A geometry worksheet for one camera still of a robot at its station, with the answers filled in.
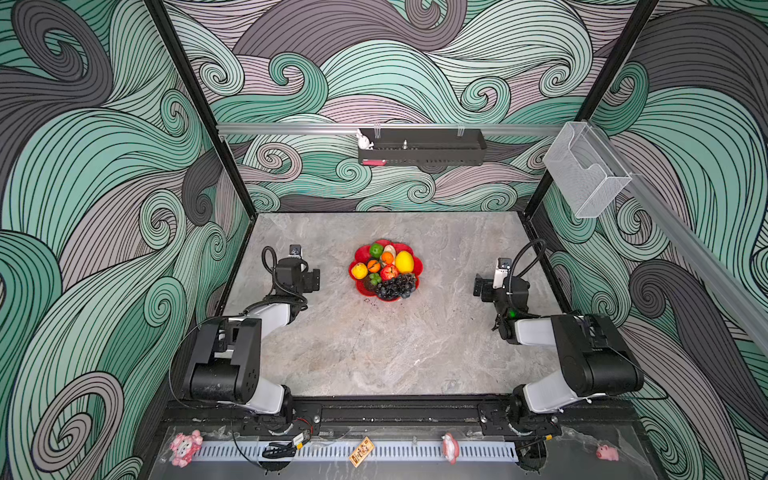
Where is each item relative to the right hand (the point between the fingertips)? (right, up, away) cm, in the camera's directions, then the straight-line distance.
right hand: (495, 274), depth 94 cm
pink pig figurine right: (+15, -38, -27) cm, 49 cm away
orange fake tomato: (-39, +3, +1) cm, 39 cm away
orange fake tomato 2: (-34, +5, +4) cm, 35 cm away
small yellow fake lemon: (-44, +1, +1) cm, 44 cm away
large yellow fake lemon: (-29, +4, +4) cm, 29 cm away
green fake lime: (-38, +8, +6) cm, 40 cm away
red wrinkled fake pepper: (-34, +1, +1) cm, 34 cm away
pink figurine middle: (-22, -35, -29) cm, 50 cm away
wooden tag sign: (-42, -38, -25) cm, 62 cm away
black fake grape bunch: (-32, -3, -5) cm, 32 cm away
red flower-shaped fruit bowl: (-43, +6, +10) cm, 45 cm away
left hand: (-63, +2, 0) cm, 64 cm away
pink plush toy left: (-82, -36, -27) cm, 93 cm away
